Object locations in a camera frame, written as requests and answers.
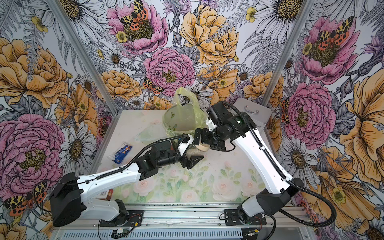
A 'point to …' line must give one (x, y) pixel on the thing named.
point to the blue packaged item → (119, 152)
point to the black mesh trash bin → (182, 119)
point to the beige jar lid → (204, 147)
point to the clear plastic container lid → (151, 133)
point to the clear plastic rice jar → (192, 150)
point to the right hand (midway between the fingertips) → (201, 148)
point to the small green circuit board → (120, 233)
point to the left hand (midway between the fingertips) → (197, 154)
